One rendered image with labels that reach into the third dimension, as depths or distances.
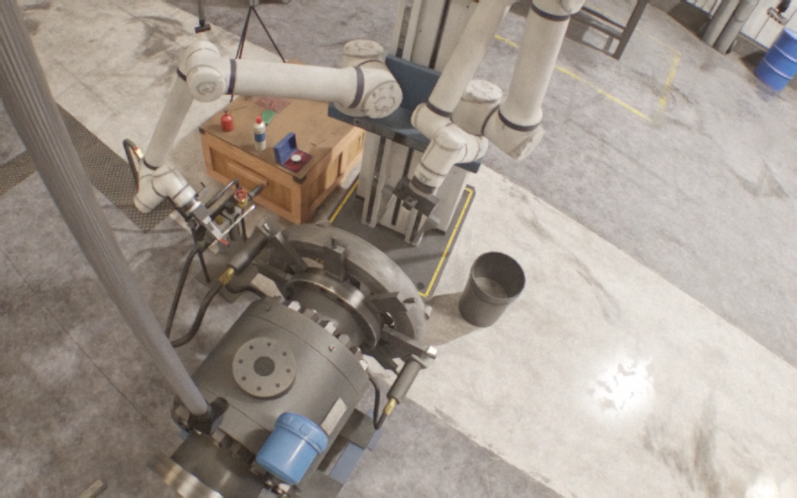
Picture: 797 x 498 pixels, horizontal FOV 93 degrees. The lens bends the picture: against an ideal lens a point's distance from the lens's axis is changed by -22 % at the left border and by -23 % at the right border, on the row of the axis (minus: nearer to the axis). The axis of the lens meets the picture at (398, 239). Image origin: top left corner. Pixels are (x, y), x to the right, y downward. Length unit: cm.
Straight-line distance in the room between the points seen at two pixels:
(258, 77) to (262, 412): 106
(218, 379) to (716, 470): 288
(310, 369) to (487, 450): 126
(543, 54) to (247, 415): 142
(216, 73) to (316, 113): 170
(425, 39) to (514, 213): 185
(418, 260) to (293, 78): 137
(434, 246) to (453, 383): 76
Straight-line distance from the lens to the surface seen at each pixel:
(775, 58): 885
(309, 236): 184
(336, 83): 164
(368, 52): 181
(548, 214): 361
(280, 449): 141
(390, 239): 265
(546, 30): 141
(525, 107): 158
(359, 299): 186
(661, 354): 341
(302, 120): 307
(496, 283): 289
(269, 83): 156
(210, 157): 320
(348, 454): 221
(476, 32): 142
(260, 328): 172
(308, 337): 168
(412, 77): 194
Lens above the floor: 240
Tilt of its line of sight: 52 degrees down
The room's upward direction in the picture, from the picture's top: 15 degrees clockwise
